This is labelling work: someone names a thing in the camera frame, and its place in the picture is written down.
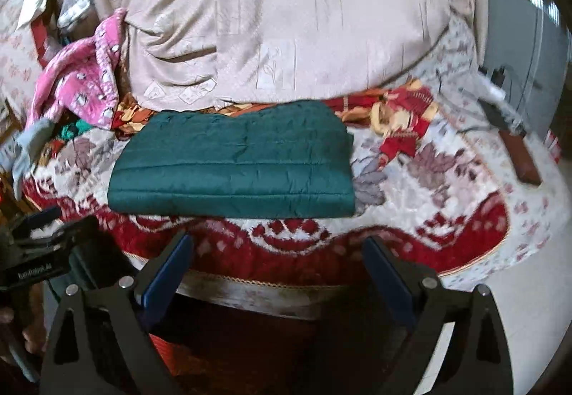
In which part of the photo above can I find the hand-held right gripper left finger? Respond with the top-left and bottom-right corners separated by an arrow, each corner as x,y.
40,229 -> 195,395

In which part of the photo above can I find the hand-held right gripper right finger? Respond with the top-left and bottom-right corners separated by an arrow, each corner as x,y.
362,236 -> 514,395

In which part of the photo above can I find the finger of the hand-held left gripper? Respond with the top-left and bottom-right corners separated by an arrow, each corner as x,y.
13,215 -> 100,246
15,205 -> 64,231

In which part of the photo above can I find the green quilted jacket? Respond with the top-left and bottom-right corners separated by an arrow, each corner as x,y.
107,99 -> 357,220

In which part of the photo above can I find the person's left hand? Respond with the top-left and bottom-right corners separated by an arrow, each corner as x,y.
0,306 -> 46,362

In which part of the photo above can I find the grey cloth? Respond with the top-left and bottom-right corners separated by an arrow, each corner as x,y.
0,117 -> 55,200

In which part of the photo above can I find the green cloth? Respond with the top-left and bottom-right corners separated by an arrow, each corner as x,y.
56,120 -> 83,141

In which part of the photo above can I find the floral red white blanket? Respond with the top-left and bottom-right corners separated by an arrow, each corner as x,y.
18,14 -> 572,321

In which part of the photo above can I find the pink printed garment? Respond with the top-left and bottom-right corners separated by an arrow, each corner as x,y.
24,8 -> 131,130

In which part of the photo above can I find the red yellow printed cloth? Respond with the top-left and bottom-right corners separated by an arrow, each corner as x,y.
111,80 -> 439,160

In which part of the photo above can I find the brown oblong object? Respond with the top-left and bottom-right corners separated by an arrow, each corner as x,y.
497,127 -> 542,187

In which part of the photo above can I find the black charger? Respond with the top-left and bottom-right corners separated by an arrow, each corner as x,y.
480,102 -> 528,137

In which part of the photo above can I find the grey plastic bag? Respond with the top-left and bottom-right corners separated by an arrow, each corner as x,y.
55,0 -> 95,28

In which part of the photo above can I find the white paper sheet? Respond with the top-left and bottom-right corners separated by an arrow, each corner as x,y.
17,0 -> 53,32

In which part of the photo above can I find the white power strip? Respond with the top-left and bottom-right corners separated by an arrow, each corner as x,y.
474,80 -> 508,103

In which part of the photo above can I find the black power adapter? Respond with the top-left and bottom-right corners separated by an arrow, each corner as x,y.
489,65 -> 510,87

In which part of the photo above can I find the grey cabinet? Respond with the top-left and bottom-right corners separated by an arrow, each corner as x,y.
484,0 -> 572,137

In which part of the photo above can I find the beige embossed bedspread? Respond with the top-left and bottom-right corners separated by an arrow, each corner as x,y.
53,0 -> 489,115

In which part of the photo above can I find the worn bed frame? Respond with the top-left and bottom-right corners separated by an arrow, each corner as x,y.
176,267 -> 354,321

